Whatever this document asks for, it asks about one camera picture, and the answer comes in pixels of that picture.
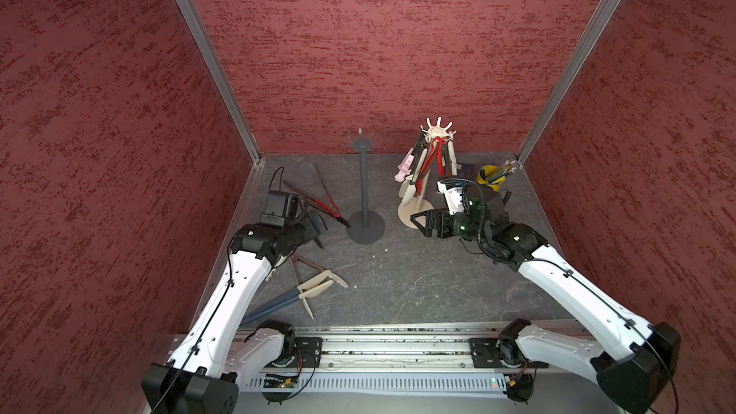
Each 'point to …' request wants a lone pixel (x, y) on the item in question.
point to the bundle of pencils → (507, 168)
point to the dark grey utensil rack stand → (364, 227)
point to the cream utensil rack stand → (416, 206)
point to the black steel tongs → (338, 218)
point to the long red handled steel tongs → (319, 204)
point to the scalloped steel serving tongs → (408, 187)
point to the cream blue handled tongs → (310, 288)
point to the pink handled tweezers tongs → (404, 166)
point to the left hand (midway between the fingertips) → (311, 235)
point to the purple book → (467, 171)
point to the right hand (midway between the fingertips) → (422, 223)
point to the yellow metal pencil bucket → (486, 171)
